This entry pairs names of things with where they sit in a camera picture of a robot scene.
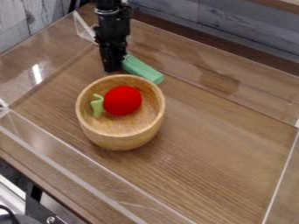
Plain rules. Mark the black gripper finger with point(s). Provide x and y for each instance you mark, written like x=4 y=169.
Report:
x=116 y=57
x=105 y=57

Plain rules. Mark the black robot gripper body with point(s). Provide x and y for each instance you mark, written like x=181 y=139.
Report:
x=113 y=24

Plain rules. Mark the green foam block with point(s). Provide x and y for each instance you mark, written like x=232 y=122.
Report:
x=136 y=67

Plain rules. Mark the light wooden bowl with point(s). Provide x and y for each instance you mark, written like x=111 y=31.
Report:
x=121 y=132

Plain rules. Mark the red plush strawberry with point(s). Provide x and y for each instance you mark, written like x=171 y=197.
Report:
x=120 y=101

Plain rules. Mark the clear acrylic tray walls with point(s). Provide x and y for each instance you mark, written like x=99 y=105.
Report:
x=196 y=151

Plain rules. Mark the clear acrylic corner bracket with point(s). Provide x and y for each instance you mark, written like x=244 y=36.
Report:
x=83 y=30

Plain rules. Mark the black metal table frame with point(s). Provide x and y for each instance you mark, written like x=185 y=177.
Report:
x=36 y=210

